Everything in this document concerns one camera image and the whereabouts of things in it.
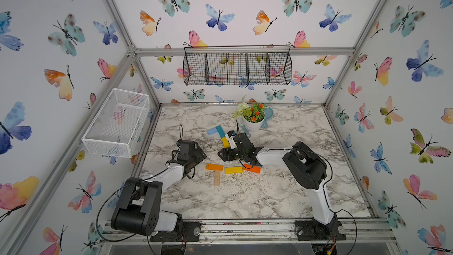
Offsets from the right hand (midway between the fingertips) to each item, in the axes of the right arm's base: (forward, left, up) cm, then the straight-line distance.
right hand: (222, 151), depth 94 cm
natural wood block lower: (-13, +2, -3) cm, 14 cm away
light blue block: (+16, +8, -4) cm, 18 cm away
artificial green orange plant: (+17, -16, +11) cm, 26 cm away
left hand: (-2, +11, 0) cm, 11 cm away
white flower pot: (+16, -17, +1) cm, 24 cm away
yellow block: (-9, -6, -4) cm, 11 cm away
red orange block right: (-8, -17, -3) cm, 19 cm away
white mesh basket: (+1, +50, +16) cm, 53 cm away
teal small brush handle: (+22, -9, -3) cm, 24 cm away
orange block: (-7, +5, -4) cm, 10 cm away
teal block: (+15, +3, -3) cm, 16 cm away
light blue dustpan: (+32, -27, -5) cm, 42 cm away
